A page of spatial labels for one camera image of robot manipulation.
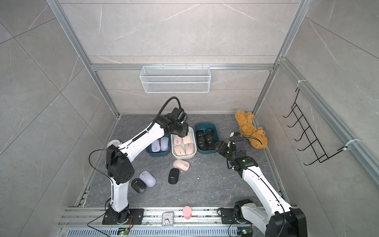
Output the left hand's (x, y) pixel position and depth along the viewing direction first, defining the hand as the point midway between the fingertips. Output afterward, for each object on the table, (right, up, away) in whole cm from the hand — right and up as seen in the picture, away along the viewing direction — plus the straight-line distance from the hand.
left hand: (186, 128), depth 87 cm
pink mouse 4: (+1, -14, +9) cm, 16 cm away
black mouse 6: (-27, -31, -7) cm, 42 cm away
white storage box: (-2, -14, +11) cm, 18 cm away
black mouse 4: (+10, -10, +8) cm, 16 cm away
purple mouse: (-21, -30, -3) cm, 37 cm away
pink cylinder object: (+1, -39, -19) cm, 44 cm away
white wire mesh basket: (-22, +34, +14) cm, 43 cm away
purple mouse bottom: (-15, -11, +10) cm, 21 cm away
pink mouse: (-7, -8, +14) cm, 18 cm away
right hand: (+19, -10, -4) cm, 22 cm away
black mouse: (+9, -4, +17) cm, 20 cm away
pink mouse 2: (-1, -8, +14) cm, 16 cm away
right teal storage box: (+11, +1, +20) cm, 23 cm away
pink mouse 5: (-3, -22, +1) cm, 23 cm away
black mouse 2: (+16, -3, +18) cm, 24 cm away
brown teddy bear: (+46, -5, +8) cm, 47 cm away
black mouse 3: (+15, -8, +11) cm, 20 cm away
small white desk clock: (-9, -45, -15) cm, 48 cm away
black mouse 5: (-8, -28, -2) cm, 29 cm away
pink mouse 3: (-5, -15, +9) cm, 18 cm away
